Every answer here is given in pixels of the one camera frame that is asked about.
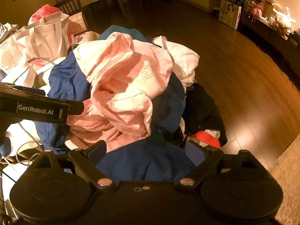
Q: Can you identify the white tote bag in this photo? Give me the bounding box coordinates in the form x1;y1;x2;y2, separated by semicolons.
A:
0;10;71;87

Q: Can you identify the blue white cardboard box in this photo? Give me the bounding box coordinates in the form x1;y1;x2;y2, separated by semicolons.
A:
218;0;243;30

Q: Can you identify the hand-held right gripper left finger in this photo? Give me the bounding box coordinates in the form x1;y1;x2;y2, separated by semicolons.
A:
35;140;116;190

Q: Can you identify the patterned paper bag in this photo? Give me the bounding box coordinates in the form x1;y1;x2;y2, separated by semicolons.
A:
67;12;89;37

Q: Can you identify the glass jar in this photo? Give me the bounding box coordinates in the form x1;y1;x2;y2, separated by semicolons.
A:
243;0;259;12

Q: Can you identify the pink printed shirt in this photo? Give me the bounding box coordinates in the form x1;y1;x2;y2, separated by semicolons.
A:
67;31;175;153

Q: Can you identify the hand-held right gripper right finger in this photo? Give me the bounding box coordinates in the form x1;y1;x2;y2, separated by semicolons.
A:
177;141;260;190

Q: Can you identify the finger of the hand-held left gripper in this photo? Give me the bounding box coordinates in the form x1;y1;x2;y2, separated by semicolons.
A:
67;101;85;125

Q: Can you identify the white garment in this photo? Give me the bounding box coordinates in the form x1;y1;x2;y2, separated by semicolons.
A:
152;36;200;88

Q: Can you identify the black garment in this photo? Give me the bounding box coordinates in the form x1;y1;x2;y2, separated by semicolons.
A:
184;83;228;149

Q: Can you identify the wooden chair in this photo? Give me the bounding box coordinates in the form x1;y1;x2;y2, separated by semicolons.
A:
53;0;83;17

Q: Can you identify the white plastic bag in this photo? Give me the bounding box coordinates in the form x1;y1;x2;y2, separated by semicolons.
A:
277;7;299;30

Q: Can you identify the red cloth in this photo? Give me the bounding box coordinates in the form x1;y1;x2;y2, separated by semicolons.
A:
185;131;222;150

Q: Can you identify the dark wooden sideboard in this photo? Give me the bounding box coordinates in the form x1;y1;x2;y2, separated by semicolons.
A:
239;10;300;82

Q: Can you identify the brown gift box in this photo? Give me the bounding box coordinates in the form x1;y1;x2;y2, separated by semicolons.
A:
256;0;282;17

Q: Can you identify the pile of mixed clothes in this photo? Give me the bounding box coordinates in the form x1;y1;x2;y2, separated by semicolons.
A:
35;25;197;182

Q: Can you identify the red plastic bag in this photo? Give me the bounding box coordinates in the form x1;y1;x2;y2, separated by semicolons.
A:
29;4;62;23

